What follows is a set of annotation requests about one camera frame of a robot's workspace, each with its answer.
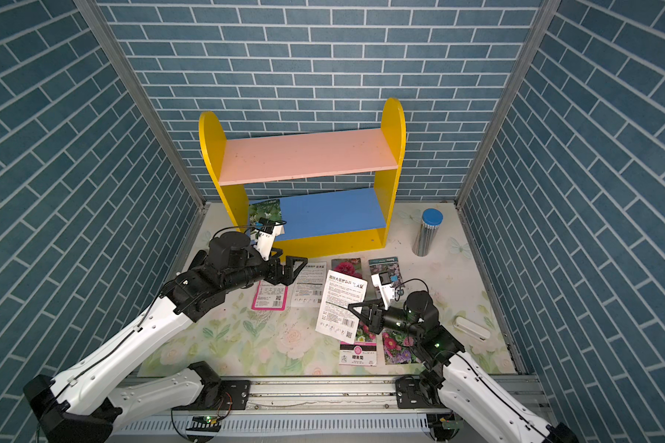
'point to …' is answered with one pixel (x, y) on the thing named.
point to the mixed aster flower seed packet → (398, 349)
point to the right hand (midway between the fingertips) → (353, 311)
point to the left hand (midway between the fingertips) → (302, 258)
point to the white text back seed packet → (308, 289)
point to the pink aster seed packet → (363, 352)
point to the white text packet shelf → (335, 318)
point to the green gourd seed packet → (269, 209)
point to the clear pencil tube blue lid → (430, 221)
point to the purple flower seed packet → (389, 268)
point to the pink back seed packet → (270, 296)
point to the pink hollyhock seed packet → (348, 266)
